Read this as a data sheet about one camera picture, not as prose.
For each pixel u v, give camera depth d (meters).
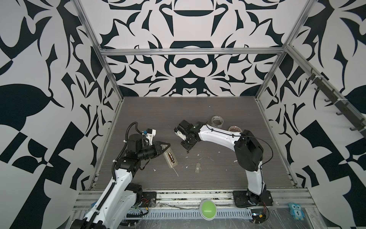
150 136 0.73
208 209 0.70
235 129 1.02
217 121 1.05
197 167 0.85
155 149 0.67
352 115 0.54
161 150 0.70
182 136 0.79
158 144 0.71
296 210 0.70
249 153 0.51
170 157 0.74
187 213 0.71
